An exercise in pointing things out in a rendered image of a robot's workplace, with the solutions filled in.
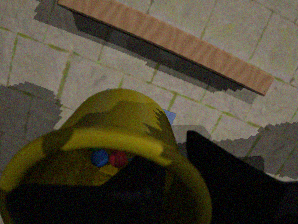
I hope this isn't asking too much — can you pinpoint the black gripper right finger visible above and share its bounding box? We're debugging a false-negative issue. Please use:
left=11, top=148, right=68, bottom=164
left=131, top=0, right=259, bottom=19
left=186, top=131, right=298, bottom=224

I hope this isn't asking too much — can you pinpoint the brown wooden plank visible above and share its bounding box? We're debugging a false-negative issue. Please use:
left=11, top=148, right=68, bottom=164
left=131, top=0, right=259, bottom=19
left=57, top=0, right=274, bottom=97

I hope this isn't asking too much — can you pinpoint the yellow cup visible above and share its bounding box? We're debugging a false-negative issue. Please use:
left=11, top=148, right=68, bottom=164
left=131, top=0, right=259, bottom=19
left=0, top=88, right=212, bottom=224

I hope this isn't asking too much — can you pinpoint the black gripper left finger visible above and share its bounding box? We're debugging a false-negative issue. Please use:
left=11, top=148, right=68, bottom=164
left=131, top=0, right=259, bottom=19
left=5, top=155, right=166, bottom=224

